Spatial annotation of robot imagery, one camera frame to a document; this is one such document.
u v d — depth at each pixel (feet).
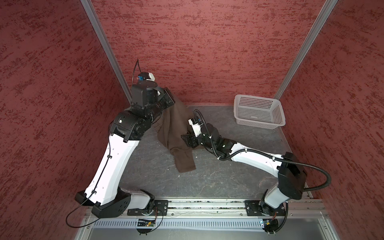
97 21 2.49
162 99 1.68
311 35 2.66
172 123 2.34
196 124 2.19
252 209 2.43
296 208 2.48
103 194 1.18
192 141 2.21
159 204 2.49
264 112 3.86
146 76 1.60
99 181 1.20
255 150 1.71
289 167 1.64
